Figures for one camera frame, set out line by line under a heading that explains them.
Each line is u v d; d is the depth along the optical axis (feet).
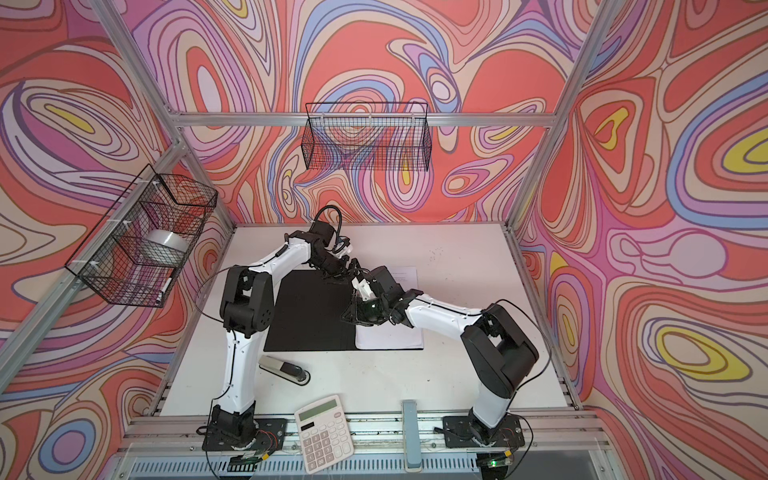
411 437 2.33
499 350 1.53
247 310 1.94
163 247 2.31
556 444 2.45
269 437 2.38
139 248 2.31
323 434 2.36
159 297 2.29
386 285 2.25
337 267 2.91
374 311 2.42
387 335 2.90
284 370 2.63
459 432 2.41
